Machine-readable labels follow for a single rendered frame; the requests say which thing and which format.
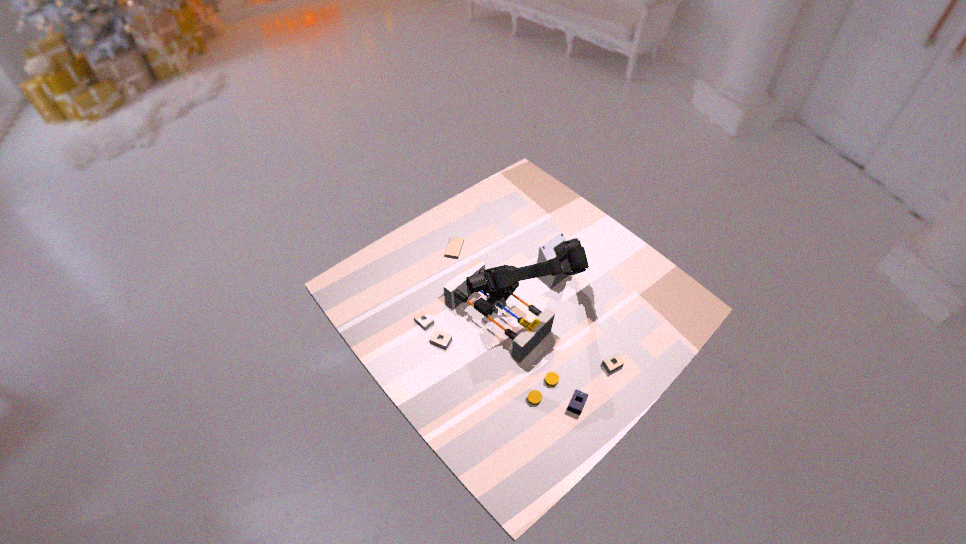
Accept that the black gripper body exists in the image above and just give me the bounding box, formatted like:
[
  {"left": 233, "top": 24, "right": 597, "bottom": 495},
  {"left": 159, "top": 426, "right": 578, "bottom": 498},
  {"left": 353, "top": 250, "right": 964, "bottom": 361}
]
[{"left": 474, "top": 281, "right": 519, "bottom": 316}]

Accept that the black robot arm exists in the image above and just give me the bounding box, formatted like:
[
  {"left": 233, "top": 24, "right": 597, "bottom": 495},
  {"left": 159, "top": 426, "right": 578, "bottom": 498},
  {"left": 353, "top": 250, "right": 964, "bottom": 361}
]
[{"left": 466, "top": 238, "right": 589, "bottom": 295}]

